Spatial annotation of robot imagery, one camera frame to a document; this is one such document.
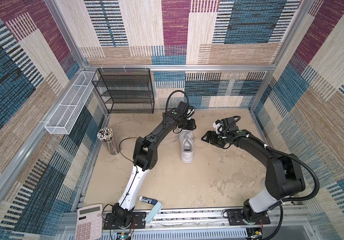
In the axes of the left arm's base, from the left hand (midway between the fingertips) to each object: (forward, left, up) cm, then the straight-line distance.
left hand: (195, 124), depth 96 cm
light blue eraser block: (-47, +24, -9) cm, 54 cm away
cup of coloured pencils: (-12, +51, +6) cm, 53 cm away
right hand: (-13, -5, -1) cm, 14 cm away
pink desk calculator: (-51, +54, -10) cm, 75 cm away
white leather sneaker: (-9, +6, -2) cm, 11 cm away
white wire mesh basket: (+1, +81, +5) cm, 81 cm away
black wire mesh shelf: (+29, +48, +5) cm, 57 cm away
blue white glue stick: (-42, +27, -10) cm, 51 cm away
